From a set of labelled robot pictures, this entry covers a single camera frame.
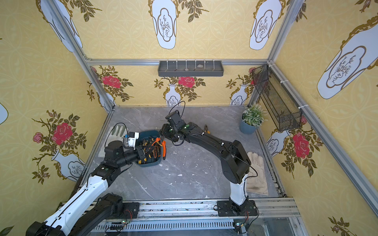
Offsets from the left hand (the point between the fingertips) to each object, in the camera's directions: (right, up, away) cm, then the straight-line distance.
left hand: (155, 148), depth 77 cm
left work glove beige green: (-34, +5, +27) cm, 43 cm away
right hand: (+1, +5, +6) cm, 8 cm away
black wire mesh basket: (+75, +19, +11) cm, 78 cm away
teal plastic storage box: (-8, 0, +20) cm, 21 cm away
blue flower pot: (+56, +9, +21) cm, 60 cm away
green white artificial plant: (+59, +18, +17) cm, 64 cm away
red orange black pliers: (+2, +3, +5) cm, 6 cm away
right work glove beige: (+56, -22, +6) cm, 61 cm away
